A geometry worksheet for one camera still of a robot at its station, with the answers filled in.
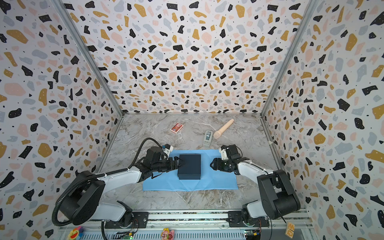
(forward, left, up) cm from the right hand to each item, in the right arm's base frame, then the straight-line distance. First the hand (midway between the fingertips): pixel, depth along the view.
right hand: (212, 162), depth 90 cm
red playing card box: (+30, +26, -3) cm, 40 cm away
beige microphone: (+22, -4, -2) cm, 23 cm away
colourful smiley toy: (-36, +64, -1) cm, 74 cm away
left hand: (-3, +17, +7) cm, 19 cm away
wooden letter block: (-33, -36, -3) cm, 49 cm away
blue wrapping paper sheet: (-9, +1, -4) cm, 10 cm away
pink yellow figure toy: (-36, +22, 0) cm, 42 cm away
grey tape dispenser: (+18, +3, -2) cm, 19 cm away
